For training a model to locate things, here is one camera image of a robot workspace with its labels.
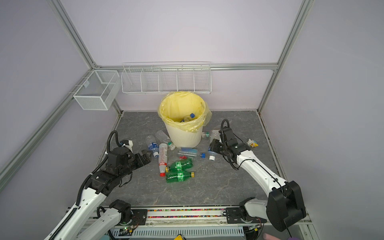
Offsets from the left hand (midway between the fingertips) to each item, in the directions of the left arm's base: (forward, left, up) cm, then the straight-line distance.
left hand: (146, 156), depth 76 cm
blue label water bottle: (+1, -34, -4) cm, 34 cm away
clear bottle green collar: (+22, -3, -15) cm, 27 cm away
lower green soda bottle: (-6, -15, -13) cm, 21 cm away
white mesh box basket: (+48, +38, +7) cm, 62 cm away
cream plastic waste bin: (+22, -17, -19) cm, 34 cm away
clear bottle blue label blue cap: (+33, -22, -8) cm, 40 cm away
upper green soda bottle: (0, -16, -13) cm, 21 cm away
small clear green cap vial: (+22, -34, -15) cm, 43 cm away
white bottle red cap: (+8, -5, -14) cm, 16 cm away
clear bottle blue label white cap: (+13, 0, -13) cm, 18 cm away
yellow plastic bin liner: (+34, -21, -3) cm, 40 cm away
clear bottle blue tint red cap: (+9, -20, -15) cm, 27 cm away
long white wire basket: (+51, -9, +12) cm, 53 cm away
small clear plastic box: (+13, -37, -2) cm, 40 cm away
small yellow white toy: (+14, -64, -16) cm, 67 cm away
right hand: (+6, -36, -5) cm, 37 cm away
